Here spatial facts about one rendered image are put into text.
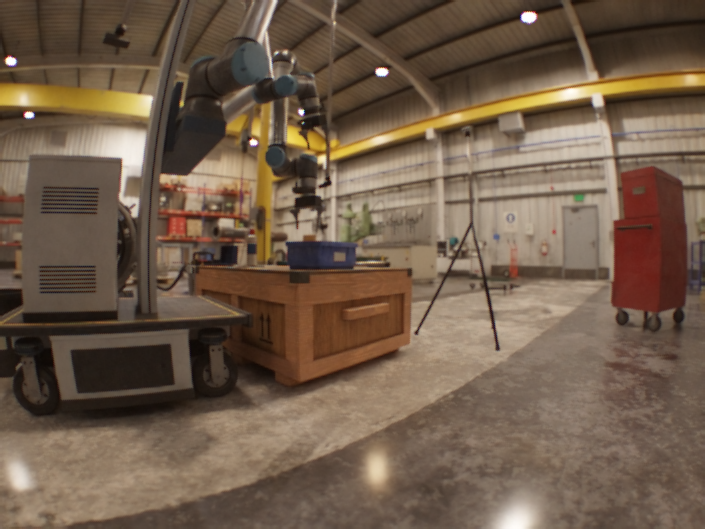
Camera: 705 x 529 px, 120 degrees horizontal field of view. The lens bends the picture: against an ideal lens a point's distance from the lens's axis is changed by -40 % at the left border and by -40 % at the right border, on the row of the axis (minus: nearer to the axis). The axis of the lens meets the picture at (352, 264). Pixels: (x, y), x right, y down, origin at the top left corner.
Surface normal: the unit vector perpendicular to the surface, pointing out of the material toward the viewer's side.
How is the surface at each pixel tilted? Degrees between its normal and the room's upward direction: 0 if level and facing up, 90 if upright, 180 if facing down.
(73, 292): 90
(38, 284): 90
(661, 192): 90
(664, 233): 90
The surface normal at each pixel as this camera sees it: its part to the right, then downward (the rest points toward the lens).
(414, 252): 0.54, 0.02
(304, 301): 0.76, 0.02
